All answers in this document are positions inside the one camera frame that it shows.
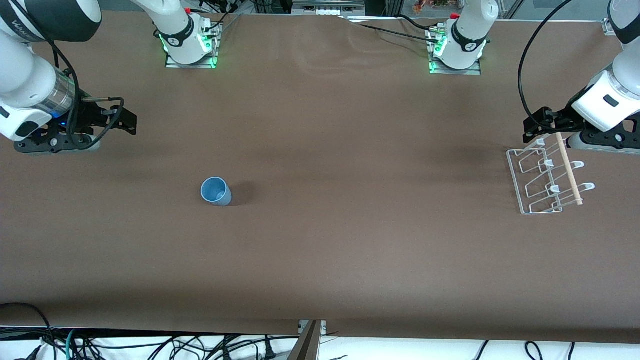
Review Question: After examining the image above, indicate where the blue plastic cup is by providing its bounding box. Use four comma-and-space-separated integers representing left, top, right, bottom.
200, 176, 233, 207

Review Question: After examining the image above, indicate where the orange background object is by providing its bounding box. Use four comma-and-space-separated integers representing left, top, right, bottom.
412, 0, 452, 14

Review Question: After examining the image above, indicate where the white power strip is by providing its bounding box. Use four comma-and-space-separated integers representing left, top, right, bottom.
292, 0, 366, 17

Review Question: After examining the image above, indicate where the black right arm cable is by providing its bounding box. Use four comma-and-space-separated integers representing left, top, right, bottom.
9, 0, 126, 150

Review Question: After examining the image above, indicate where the white wire cup rack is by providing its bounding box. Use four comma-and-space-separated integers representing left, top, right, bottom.
506, 132, 596, 216

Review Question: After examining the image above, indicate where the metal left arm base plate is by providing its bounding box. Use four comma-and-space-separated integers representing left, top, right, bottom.
426, 27, 484, 76

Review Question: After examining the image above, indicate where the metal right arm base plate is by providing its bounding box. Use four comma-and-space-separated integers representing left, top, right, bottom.
164, 21, 222, 70

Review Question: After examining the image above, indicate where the black cable to arm base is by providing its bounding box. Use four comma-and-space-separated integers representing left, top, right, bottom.
340, 14, 443, 42

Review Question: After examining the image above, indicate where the black looped floor cable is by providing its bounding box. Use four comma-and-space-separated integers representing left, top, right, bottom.
0, 302, 57, 360

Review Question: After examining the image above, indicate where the black tangled floor cable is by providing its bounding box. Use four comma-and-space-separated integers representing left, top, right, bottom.
75, 334, 301, 360

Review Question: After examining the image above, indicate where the metal table bracket post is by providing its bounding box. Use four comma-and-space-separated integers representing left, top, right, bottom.
287, 319, 328, 360

